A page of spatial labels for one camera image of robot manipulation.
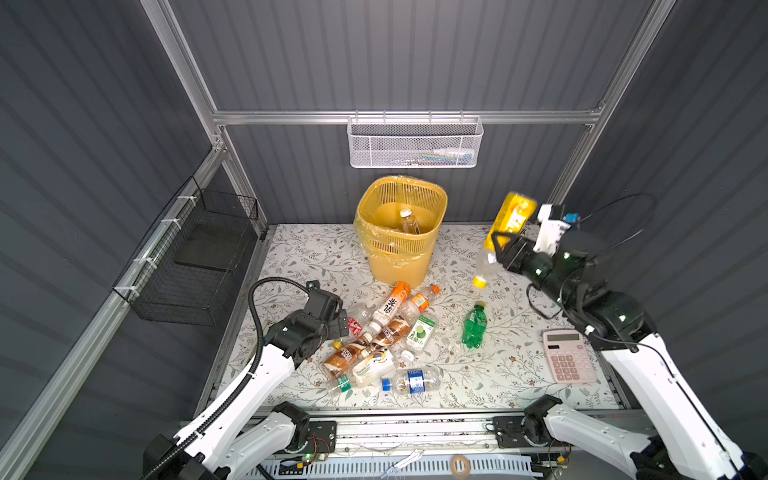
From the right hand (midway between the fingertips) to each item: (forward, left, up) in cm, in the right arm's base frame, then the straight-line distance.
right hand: (501, 241), depth 62 cm
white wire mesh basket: (+73, +15, -18) cm, 77 cm away
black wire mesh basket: (+2, +75, -10) cm, 76 cm away
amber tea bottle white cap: (+29, +18, -24) cm, 42 cm away
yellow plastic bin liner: (+33, +28, -24) cm, 49 cm away
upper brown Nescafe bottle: (-4, +23, -34) cm, 41 cm away
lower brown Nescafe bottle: (-12, +38, -35) cm, 53 cm away
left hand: (-5, +41, -25) cm, 49 cm away
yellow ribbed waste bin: (+18, +15, -36) cm, 43 cm away
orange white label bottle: (+4, +24, -34) cm, 42 cm away
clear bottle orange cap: (+5, +16, -35) cm, 38 cm away
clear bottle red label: (0, +35, -34) cm, 49 cm away
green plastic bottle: (-1, -1, -37) cm, 37 cm away
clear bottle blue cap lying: (-18, +18, -34) cm, 43 cm away
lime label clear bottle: (-4, +15, -36) cm, 39 cm away
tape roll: (-36, +7, -40) cm, 54 cm away
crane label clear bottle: (-16, +31, -34) cm, 48 cm away
